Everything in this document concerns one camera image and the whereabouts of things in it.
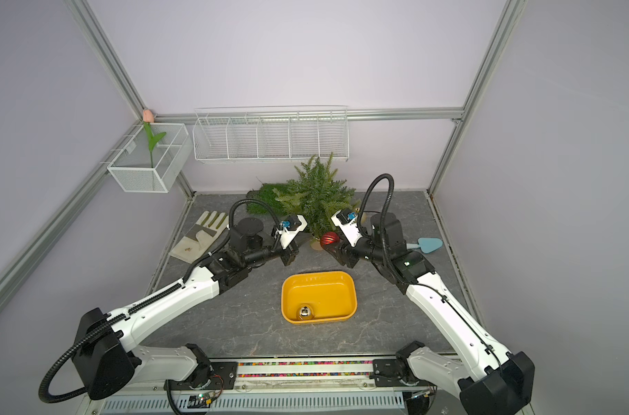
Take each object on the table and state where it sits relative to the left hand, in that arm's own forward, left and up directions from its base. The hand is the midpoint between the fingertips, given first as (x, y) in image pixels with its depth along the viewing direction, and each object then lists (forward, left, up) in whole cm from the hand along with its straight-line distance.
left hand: (310, 236), depth 72 cm
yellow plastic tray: (-7, -6, -27) cm, 29 cm away
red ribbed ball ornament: (-3, -5, +1) cm, 6 cm away
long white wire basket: (+46, +12, +4) cm, 47 cm away
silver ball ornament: (-14, +3, -22) cm, 26 cm away
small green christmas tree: (+11, -3, +5) cm, 12 cm away
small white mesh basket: (+50, +56, -7) cm, 76 cm away
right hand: (-1, -6, 0) cm, 6 cm away
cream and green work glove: (+22, +45, -27) cm, 57 cm away
